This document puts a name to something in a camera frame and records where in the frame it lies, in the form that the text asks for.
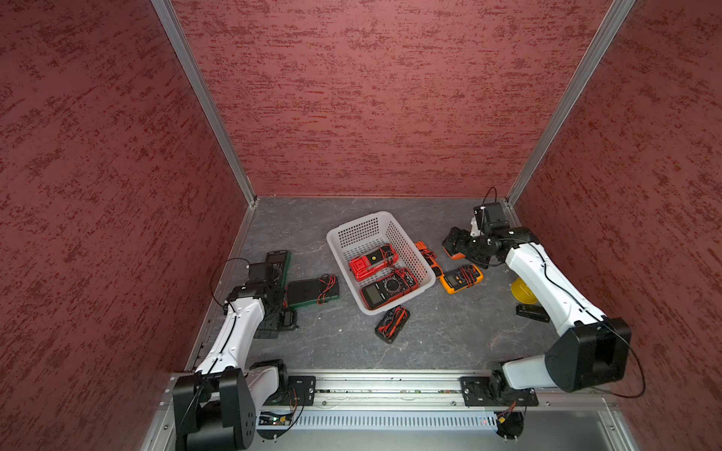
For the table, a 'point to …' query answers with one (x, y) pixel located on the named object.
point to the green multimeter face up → (276, 268)
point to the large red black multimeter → (378, 294)
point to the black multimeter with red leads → (391, 324)
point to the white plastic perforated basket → (356, 238)
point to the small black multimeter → (288, 319)
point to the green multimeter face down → (305, 292)
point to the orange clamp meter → (431, 257)
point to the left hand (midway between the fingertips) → (279, 315)
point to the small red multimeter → (373, 261)
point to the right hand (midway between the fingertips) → (453, 253)
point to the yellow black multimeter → (462, 277)
